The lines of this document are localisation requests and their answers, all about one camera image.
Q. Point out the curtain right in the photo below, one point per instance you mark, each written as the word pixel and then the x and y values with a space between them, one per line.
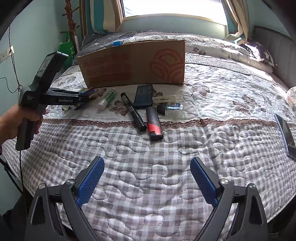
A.
pixel 237 18

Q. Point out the green bag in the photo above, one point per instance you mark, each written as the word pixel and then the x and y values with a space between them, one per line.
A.
pixel 66 46

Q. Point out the checkered quilted bedspread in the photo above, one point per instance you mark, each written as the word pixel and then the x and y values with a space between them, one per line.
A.
pixel 147 191

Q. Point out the grey padded headboard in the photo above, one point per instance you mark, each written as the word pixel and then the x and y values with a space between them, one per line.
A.
pixel 282 49

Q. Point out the star pattern pillow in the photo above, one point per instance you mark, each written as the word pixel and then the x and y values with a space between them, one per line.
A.
pixel 258 51

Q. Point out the floral folded quilt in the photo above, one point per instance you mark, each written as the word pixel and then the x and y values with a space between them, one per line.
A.
pixel 222 49

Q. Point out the dark star pattern blanket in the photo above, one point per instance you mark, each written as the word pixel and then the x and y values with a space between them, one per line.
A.
pixel 95 42

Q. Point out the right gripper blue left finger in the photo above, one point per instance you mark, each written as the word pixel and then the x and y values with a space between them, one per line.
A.
pixel 76 192

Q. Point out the brown cardboard box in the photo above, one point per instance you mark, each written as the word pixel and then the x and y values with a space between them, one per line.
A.
pixel 145 62

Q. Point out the wall power socket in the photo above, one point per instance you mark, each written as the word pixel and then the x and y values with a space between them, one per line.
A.
pixel 7 53

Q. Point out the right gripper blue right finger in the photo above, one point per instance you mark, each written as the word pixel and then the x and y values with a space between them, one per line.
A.
pixel 217 192

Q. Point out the black smartphone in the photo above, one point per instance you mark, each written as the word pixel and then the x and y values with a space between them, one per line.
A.
pixel 287 137

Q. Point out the black marker pen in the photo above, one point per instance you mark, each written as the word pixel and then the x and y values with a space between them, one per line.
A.
pixel 135 115

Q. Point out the small bottle with black cap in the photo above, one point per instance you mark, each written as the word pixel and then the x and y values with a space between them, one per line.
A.
pixel 170 109

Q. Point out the person's left hand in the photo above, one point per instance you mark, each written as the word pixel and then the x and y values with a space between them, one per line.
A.
pixel 11 120

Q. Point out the wooden coat rack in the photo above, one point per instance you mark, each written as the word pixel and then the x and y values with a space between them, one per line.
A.
pixel 71 24

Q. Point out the black and red lighter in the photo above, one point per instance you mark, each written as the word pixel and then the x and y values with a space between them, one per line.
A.
pixel 153 124

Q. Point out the green and white tube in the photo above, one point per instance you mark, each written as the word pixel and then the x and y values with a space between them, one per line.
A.
pixel 107 99

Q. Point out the white flat stick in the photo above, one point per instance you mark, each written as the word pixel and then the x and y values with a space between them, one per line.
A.
pixel 164 99

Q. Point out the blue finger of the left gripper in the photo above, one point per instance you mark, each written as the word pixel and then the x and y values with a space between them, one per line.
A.
pixel 86 94

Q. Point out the dark blue remote control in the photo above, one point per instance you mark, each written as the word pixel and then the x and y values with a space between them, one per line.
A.
pixel 143 96

